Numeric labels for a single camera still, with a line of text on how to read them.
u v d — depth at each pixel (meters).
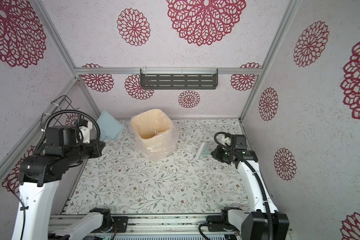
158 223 0.75
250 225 0.38
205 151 0.87
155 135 0.79
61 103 0.81
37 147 0.41
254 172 0.48
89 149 0.52
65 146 0.42
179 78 0.93
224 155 0.71
